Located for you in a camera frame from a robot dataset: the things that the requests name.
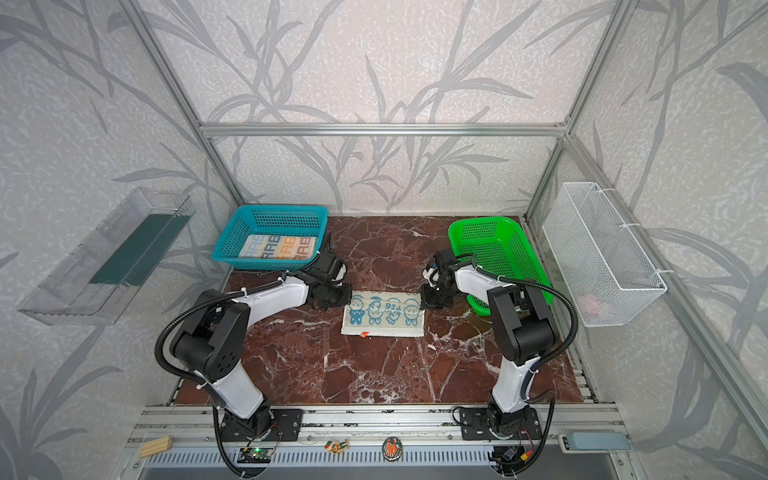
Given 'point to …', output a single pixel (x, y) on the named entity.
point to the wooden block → (155, 446)
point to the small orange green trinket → (337, 447)
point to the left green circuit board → (255, 455)
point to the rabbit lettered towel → (277, 247)
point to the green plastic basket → (501, 247)
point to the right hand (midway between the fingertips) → (423, 296)
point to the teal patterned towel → (384, 313)
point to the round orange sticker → (392, 448)
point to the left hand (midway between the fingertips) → (353, 288)
